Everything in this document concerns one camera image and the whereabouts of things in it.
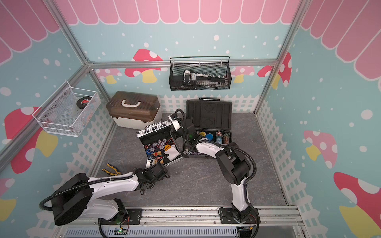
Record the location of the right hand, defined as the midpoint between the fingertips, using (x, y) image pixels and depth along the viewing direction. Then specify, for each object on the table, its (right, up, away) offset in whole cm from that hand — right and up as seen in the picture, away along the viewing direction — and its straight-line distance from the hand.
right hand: (170, 125), depth 90 cm
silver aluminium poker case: (-9, -13, +10) cm, 19 cm away
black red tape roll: (-45, +12, -10) cm, 48 cm away
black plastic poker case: (+28, +5, +16) cm, 33 cm away
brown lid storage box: (-24, +10, +5) cm, 26 cm away
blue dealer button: (+25, -8, +13) cm, 29 cm away
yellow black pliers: (-32, -29, -1) cm, 43 cm away
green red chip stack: (+36, -9, +10) cm, 39 cm away
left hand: (-10, -29, -2) cm, 30 cm away
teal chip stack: (+31, -9, +9) cm, 34 cm away
